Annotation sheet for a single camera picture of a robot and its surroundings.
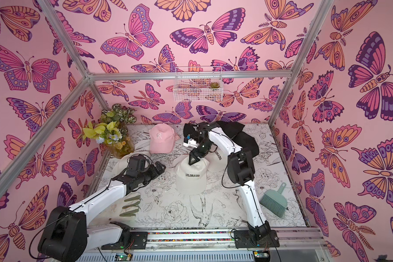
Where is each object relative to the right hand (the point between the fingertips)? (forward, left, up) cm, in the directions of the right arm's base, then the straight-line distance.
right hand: (195, 158), depth 93 cm
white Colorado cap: (-10, +2, -6) cm, 12 cm away
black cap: (+29, +6, -7) cm, 30 cm away
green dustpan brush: (-20, -42, -7) cm, 47 cm away
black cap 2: (+17, -32, -4) cm, 36 cm away
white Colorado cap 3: (-4, +42, -1) cm, 42 cm away
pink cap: (+15, +22, -1) cm, 26 cm away
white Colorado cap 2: (+2, -13, -5) cm, 14 cm away
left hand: (-7, +17, 0) cm, 19 cm away
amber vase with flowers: (+7, +44, +16) cm, 47 cm away
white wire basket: (+35, -1, +26) cm, 43 cm away
